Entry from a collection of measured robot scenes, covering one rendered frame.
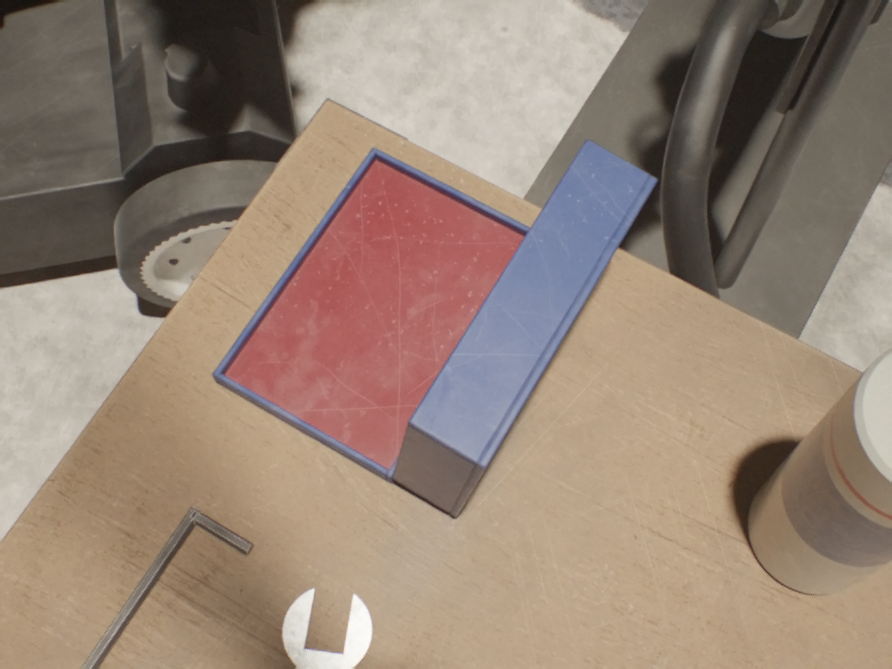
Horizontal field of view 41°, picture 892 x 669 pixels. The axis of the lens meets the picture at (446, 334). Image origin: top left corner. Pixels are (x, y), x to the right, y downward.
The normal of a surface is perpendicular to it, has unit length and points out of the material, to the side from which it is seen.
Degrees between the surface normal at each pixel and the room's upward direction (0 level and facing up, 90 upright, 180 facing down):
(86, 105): 0
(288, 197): 0
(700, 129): 37
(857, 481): 90
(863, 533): 90
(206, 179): 2
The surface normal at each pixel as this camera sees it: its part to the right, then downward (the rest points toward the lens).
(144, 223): -0.58, -0.18
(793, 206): 0.00, -0.39
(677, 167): -0.51, 0.27
